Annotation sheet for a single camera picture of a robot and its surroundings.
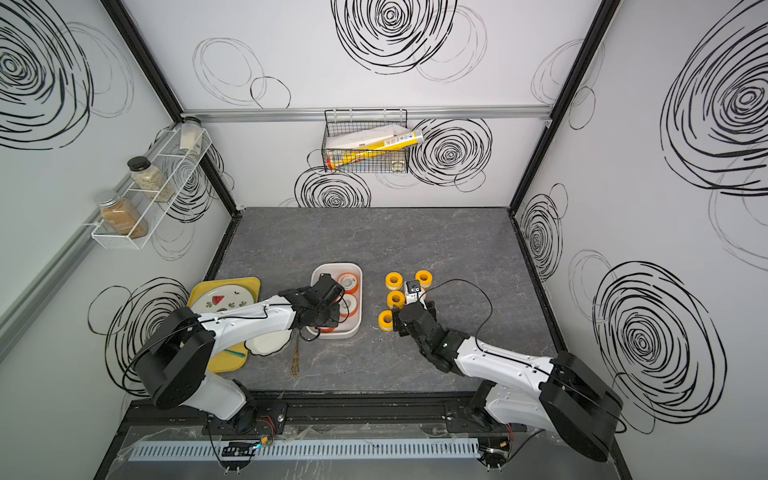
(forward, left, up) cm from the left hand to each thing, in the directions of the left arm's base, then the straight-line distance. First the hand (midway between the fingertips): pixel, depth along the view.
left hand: (332, 316), depth 89 cm
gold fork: (-15, +8, -3) cm, 17 cm away
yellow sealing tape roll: (+13, -18, 0) cm, 22 cm away
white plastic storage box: (-5, -6, +4) cm, 9 cm away
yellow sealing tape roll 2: (+15, -29, 0) cm, 32 cm away
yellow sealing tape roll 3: (+7, -19, 0) cm, 20 cm away
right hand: (0, -22, +7) cm, 23 cm away
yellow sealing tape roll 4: (-2, -16, -1) cm, 17 cm away
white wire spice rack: (+37, +52, +26) cm, 69 cm away
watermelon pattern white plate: (+5, +37, -1) cm, 37 cm away
